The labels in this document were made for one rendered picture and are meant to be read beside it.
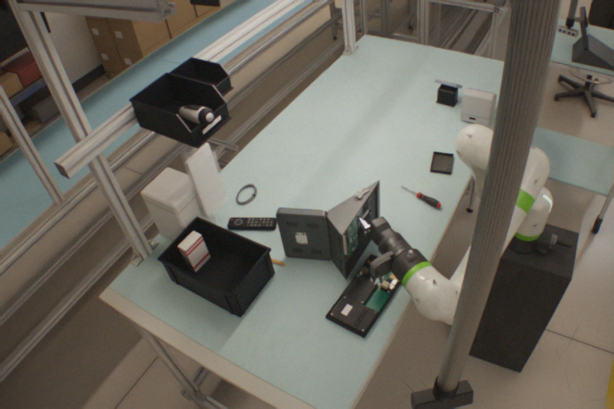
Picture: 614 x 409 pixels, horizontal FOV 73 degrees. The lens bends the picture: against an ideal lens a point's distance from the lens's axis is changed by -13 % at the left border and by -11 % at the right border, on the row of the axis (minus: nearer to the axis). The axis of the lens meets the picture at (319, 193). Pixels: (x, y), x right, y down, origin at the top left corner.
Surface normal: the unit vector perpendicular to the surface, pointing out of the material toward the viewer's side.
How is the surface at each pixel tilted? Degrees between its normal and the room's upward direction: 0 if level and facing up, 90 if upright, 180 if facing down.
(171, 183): 0
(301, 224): 90
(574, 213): 0
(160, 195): 0
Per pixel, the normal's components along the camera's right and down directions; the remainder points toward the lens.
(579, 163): -0.10, -0.72
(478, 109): -0.44, 0.65
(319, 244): -0.18, 0.70
